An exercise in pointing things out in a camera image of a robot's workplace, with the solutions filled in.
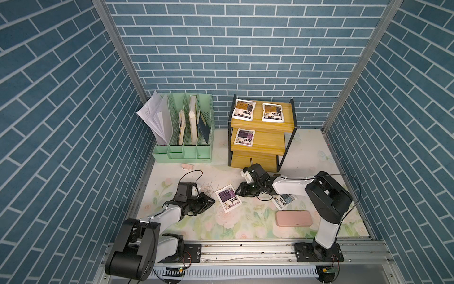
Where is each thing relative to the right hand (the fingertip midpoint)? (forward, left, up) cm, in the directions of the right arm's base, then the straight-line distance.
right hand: (238, 193), depth 90 cm
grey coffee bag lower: (-1, -23, -1) cm, 23 cm away
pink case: (-8, -29, -5) cm, 30 cm away
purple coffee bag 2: (+24, -2, +17) cm, 29 cm away
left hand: (-6, +10, 0) cm, 11 cm away
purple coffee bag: (-3, +5, -1) cm, 5 cm away
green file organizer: (+22, +36, +5) cm, 42 cm away
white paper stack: (+28, +44, +28) cm, 59 cm away
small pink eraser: (+14, +30, +1) cm, 33 cm away
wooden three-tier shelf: (+22, -9, +16) cm, 29 cm away
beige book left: (+28, +32, +19) cm, 47 cm away
